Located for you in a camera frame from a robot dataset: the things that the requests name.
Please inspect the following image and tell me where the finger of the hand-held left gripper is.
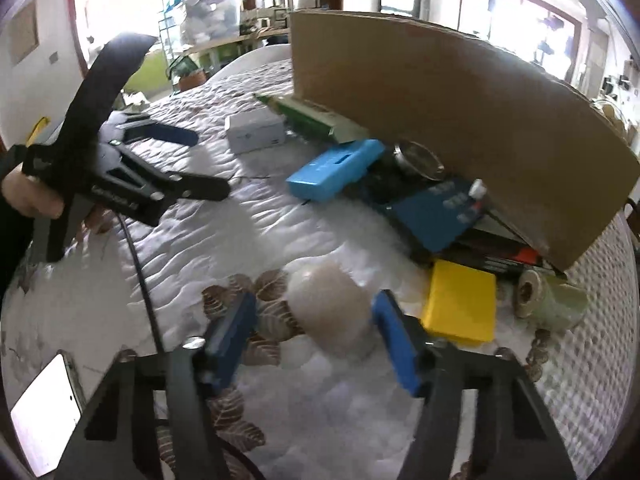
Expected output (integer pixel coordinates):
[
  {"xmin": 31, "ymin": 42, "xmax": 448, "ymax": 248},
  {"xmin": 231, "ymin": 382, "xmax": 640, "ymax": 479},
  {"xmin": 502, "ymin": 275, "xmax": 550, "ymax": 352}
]
[
  {"xmin": 150, "ymin": 172, "xmax": 232, "ymax": 202},
  {"xmin": 122, "ymin": 121, "xmax": 200, "ymax": 147}
]

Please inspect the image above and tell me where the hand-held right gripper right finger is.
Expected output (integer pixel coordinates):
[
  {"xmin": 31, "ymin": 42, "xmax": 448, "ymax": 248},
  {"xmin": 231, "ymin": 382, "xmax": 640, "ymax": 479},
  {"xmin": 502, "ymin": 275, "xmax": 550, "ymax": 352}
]
[{"xmin": 371, "ymin": 290, "xmax": 578, "ymax": 480}]

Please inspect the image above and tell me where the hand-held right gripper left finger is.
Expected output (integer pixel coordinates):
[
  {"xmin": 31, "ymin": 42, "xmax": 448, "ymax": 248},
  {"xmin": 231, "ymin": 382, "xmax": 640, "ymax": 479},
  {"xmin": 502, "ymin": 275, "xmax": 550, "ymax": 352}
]
[{"xmin": 52, "ymin": 292, "xmax": 261, "ymax": 480}]

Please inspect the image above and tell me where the pale round soft ball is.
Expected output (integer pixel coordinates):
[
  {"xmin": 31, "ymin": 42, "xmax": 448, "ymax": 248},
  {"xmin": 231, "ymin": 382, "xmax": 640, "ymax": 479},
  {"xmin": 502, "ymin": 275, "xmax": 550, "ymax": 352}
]
[{"xmin": 287, "ymin": 262, "xmax": 376, "ymax": 361}]

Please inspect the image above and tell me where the yellow box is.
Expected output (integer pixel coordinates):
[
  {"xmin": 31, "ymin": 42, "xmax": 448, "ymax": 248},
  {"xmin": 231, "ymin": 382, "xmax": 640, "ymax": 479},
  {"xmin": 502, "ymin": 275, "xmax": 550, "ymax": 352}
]
[{"xmin": 420, "ymin": 259, "xmax": 497, "ymax": 348}]

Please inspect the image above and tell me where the small white box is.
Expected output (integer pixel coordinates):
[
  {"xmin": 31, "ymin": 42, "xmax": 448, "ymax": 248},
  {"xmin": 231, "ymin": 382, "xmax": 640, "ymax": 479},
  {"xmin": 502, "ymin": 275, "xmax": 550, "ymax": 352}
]
[{"xmin": 224, "ymin": 107, "xmax": 287, "ymax": 155}]

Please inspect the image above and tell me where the long green box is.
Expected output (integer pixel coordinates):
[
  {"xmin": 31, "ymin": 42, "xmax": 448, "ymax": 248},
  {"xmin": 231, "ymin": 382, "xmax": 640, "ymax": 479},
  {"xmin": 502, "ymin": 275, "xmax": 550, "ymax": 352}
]
[{"xmin": 254, "ymin": 92, "xmax": 371, "ymax": 145}]

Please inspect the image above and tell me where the dark blue box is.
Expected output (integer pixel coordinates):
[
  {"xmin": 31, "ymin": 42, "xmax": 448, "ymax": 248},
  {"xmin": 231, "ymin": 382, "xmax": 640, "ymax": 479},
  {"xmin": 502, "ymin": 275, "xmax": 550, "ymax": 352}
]
[{"xmin": 367, "ymin": 172, "xmax": 493, "ymax": 253}]

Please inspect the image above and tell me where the light blue box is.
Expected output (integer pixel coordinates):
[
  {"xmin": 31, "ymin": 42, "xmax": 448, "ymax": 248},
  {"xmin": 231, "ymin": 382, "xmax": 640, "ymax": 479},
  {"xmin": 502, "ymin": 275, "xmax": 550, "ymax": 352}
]
[{"xmin": 286, "ymin": 139, "xmax": 387, "ymax": 204}]

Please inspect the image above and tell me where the black box red stripe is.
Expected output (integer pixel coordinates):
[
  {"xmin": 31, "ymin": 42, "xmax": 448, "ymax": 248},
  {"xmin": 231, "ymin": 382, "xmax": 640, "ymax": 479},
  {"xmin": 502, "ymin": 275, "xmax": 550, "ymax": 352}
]
[{"xmin": 440, "ymin": 220, "xmax": 543, "ymax": 278}]

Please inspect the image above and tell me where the brown bead bracelet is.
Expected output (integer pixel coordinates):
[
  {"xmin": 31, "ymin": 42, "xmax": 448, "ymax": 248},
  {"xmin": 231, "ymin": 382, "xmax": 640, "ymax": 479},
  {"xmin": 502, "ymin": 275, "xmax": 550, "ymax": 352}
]
[{"xmin": 522, "ymin": 329, "xmax": 553, "ymax": 383}]

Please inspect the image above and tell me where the olive green roll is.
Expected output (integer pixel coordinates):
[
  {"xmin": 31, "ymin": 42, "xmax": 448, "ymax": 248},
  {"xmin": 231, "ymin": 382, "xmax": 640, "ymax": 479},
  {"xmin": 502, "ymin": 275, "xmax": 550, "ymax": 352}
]
[{"xmin": 515, "ymin": 267, "xmax": 588, "ymax": 331}]

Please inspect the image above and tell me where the round metal tin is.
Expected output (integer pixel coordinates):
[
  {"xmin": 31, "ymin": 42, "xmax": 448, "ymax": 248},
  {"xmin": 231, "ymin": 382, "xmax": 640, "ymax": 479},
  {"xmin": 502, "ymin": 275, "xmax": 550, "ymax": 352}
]
[{"xmin": 392, "ymin": 141, "xmax": 446, "ymax": 181}]

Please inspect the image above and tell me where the large cardboard box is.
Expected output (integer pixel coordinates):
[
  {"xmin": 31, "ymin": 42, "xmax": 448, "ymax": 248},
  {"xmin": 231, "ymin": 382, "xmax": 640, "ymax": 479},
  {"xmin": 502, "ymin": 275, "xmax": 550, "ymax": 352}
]
[{"xmin": 290, "ymin": 8, "xmax": 640, "ymax": 273}]

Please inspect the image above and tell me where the person's left forearm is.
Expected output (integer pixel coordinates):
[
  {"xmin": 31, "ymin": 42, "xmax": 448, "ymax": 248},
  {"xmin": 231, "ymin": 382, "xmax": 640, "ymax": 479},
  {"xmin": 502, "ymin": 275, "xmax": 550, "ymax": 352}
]
[{"xmin": 0, "ymin": 145, "xmax": 36, "ymax": 306}]

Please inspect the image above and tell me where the person's left hand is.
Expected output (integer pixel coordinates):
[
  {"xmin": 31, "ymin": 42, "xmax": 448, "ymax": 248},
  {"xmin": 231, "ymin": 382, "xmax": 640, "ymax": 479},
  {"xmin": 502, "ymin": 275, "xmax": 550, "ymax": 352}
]
[{"xmin": 0, "ymin": 167, "xmax": 67, "ymax": 218}]

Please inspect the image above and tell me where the clear storage bin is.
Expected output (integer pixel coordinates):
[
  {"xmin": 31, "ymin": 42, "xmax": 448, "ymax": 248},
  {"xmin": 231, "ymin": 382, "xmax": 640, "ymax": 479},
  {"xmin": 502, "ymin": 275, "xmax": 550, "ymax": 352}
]
[{"xmin": 180, "ymin": 0, "xmax": 241, "ymax": 43}]

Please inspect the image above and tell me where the white screen smartphone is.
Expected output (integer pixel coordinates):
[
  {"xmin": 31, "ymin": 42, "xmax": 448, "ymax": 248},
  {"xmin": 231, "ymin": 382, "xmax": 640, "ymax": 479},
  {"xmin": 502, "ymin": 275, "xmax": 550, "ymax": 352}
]
[{"xmin": 10, "ymin": 352, "xmax": 83, "ymax": 478}]

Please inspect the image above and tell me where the balcony glass door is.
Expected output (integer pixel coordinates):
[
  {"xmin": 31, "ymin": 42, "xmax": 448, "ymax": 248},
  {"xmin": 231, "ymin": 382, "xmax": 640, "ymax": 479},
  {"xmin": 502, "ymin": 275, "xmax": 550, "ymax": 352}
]
[{"xmin": 457, "ymin": 0, "xmax": 588, "ymax": 83}]

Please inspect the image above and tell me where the black cable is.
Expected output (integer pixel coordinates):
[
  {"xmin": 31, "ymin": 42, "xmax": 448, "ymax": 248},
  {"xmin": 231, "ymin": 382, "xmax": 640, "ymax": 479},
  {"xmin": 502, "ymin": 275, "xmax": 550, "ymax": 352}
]
[{"xmin": 117, "ymin": 212, "xmax": 268, "ymax": 480}]

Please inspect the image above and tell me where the wall picture frame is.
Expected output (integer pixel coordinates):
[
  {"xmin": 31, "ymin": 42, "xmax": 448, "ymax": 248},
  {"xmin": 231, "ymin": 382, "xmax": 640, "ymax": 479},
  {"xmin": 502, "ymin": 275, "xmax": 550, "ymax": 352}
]
[{"xmin": 10, "ymin": 2, "xmax": 39, "ymax": 63}]

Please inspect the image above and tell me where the white bed frame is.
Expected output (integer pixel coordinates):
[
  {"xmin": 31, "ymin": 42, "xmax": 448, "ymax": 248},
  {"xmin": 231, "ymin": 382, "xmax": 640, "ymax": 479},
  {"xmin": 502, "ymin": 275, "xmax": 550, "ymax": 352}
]
[{"xmin": 210, "ymin": 45, "xmax": 291, "ymax": 78}]

